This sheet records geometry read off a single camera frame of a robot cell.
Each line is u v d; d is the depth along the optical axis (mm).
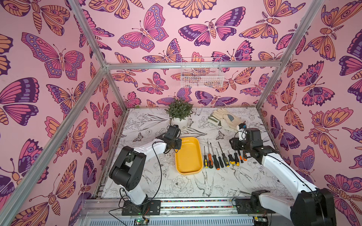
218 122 1097
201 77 1060
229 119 1097
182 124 1086
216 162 874
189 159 944
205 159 897
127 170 461
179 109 922
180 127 1058
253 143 637
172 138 728
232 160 879
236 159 897
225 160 894
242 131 715
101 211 737
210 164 862
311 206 389
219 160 898
